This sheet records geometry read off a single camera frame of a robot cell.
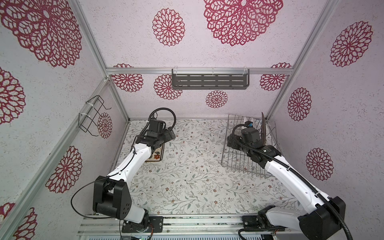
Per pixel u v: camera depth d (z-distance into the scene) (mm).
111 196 418
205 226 732
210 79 972
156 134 644
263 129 973
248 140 595
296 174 460
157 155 973
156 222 743
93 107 779
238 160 956
